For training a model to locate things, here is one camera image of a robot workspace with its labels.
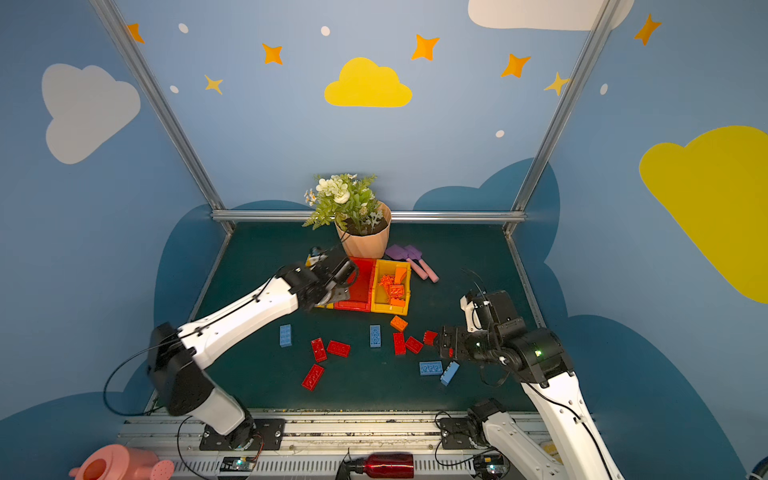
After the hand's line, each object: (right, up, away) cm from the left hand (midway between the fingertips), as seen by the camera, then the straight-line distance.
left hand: (340, 290), depth 82 cm
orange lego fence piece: (+13, +1, +19) cm, 23 cm away
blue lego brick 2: (+26, -23, +2) cm, 35 cm away
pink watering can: (-43, -33, -21) cm, 58 cm away
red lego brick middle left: (-1, -18, +6) cm, 19 cm away
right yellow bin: (+11, -6, +17) cm, 21 cm away
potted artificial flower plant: (+1, +26, +7) cm, 27 cm away
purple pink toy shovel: (+18, +10, +29) cm, 36 cm away
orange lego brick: (+17, -6, +13) cm, 22 cm away
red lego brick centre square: (+21, -17, +6) cm, 28 cm away
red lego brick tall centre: (+17, -17, +7) cm, 25 cm away
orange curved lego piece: (+17, +3, +19) cm, 26 cm away
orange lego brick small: (+17, -2, +16) cm, 23 cm away
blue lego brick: (+10, -15, +9) cm, 20 cm away
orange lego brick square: (+17, -12, +11) cm, 24 cm away
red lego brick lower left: (-8, -25, +1) cm, 26 cm away
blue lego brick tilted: (+31, -23, 0) cm, 39 cm away
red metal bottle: (+13, -38, -15) cm, 43 cm away
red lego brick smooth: (+26, -16, +8) cm, 32 cm away
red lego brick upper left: (-7, -19, +6) cm, 21 cm away
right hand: (+29, -10, -14) cm, 34 cm away
